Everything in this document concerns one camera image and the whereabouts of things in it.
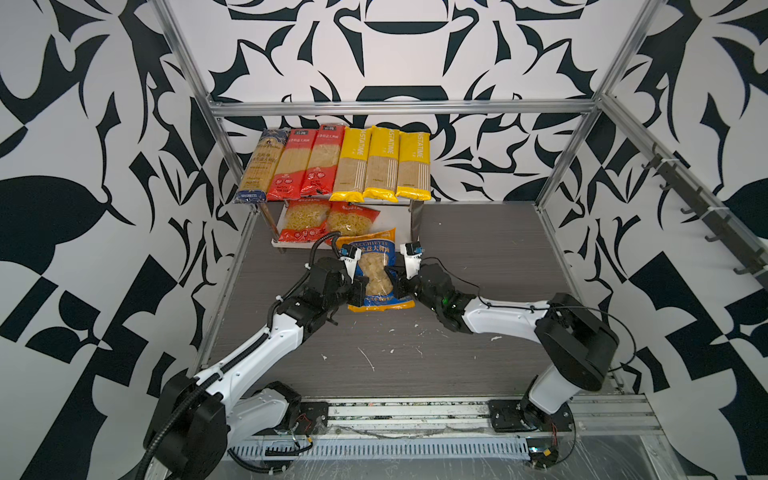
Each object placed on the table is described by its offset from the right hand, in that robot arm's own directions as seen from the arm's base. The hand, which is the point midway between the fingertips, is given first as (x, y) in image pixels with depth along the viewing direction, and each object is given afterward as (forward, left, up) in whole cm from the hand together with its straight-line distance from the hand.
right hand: (388, 267), depth 83 cm
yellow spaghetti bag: (+19, +9, +20) cm, 29 cm away
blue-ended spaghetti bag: (+19, +32, +21) cm, 42 cm away
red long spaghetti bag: (+18, +24, +21) cm, 37 cm away
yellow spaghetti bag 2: (+18, -7, +19) cm, 27 cm away
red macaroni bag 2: (+23, +12, -5) cm, 26 cm away
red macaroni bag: (+23, +27, -5) cm, 36 cm away
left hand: (-3, +5, +1) cm, 6 cm away
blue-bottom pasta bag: (+3, +3, +2) cm, 5 cm away
